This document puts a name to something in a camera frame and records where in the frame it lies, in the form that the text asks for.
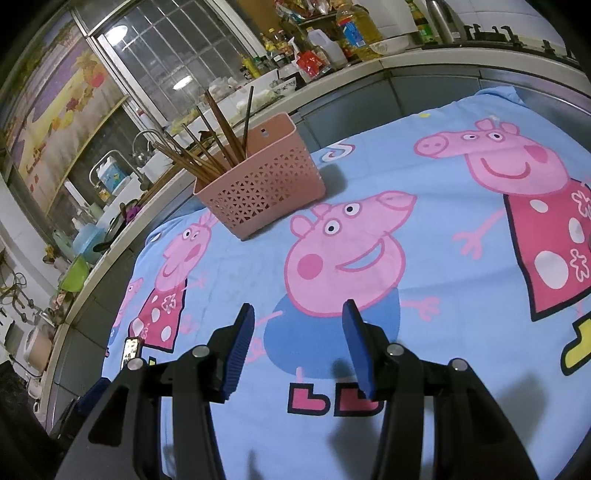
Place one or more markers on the wall poster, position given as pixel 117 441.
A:
pixel 60 120

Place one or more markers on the black pan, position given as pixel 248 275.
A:
pixel 111 233

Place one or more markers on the purple cloth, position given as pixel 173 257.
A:
pixel 134 212

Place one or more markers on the beige rice cooker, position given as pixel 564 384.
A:
pixel 38 350

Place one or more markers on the gas stove grates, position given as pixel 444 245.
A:
pixel 508 39

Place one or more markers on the large cooking oil bottle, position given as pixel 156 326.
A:
pixel 360 34

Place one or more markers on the steel thermos flask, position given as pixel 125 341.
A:
pixel 443 21

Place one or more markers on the bundle of wooden chopsticks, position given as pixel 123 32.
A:
pixel 205 167

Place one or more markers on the patterned ceramic bowl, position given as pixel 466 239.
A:
pixel 286 84

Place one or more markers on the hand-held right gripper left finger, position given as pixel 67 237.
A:
pixel 238 355

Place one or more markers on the cartoon pig printed blanket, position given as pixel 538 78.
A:
pixel 438 258

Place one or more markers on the green plastic basin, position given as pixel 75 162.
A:
pixel 75 277

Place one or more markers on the pink plastic basket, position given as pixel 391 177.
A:
pixel 268 184

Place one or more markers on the white plastic jug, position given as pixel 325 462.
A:
pixel 328 48

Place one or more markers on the tall chrome faucet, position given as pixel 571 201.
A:
pixel 136 173

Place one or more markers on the smartphone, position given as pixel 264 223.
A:
pixel 131 353

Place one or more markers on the green glass bottle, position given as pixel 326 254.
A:
pixel 421 25

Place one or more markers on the blue plastic container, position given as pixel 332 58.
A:
pixel 87 242

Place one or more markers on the red packet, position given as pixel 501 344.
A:
pixel 313 63

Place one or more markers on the white bowl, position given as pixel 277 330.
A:
pixel 388 45

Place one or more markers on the curved chrome faucet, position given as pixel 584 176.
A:
pixel 147 134

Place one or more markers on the white jug with blue label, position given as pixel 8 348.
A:
pixel 111 175

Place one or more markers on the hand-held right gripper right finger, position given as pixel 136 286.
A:
pixel 360 355

